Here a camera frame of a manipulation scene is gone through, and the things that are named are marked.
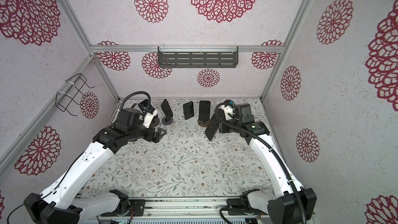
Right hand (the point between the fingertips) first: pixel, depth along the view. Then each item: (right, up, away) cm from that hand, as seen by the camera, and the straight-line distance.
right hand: (217, 120), depth 75 cm
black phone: (-30, +6, +25) cm, 39 cm away
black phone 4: (-2, -4, +3) cm, 5 cm away
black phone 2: (-17, +6, +34) cm, 38 cm away
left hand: (-30, -5, 0) cm, 30 cm away
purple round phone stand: (-31, -3, +31) cm, 44 cm away
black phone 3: (-5, +7, +22) cm, 23 cm away
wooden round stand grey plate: (-6, -3, +30) cm, 31 cm away
